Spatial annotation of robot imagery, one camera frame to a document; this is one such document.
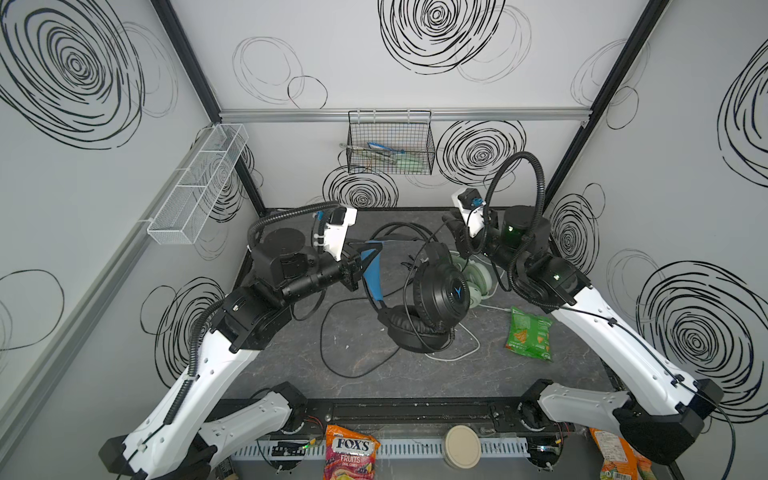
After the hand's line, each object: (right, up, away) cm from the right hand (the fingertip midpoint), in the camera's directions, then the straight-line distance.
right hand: (449, 211), depth 64 cm
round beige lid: (+3, -52, +1) cm, 52 cm away
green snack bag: (+27, -33, +20) cm, 47 cm away
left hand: (-14, -8, -9) cm, 19 cm away
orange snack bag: (+37, -54, 0) cm, 66 cm away
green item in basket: (-7, +16, +23) cm, 29 cm away
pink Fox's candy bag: (-22, -55, +2) cm, 59 cm away
